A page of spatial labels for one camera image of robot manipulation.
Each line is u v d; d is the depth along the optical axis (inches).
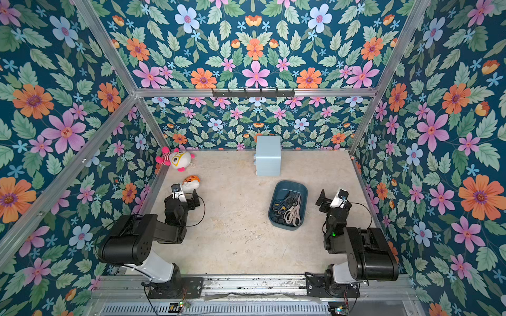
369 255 17.9
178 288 27.0
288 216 34.8
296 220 34.6
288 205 37.0
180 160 42.2
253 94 36.5
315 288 28.9
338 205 29.6
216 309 27.7
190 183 38.7
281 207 36.1
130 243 18.1
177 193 31.0
